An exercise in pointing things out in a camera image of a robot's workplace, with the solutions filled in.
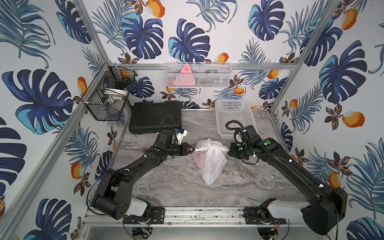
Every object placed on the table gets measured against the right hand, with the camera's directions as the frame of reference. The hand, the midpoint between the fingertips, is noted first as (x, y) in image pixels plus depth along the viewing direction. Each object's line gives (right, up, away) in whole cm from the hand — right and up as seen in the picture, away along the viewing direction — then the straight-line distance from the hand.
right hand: (228, 151), depth 78 cm
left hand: (-18, +2, +2) cm, 18 cm away
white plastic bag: (-9, -3, -1) cm, 10 cm away
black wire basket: (-66, +30, +4) cm, 73 cm away
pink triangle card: (-23, +43, +12) cm, 50 cm away
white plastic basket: (+18, +26, +41) cm, 52 cm away
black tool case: (-52, +20, +28) cm, 62 cm away
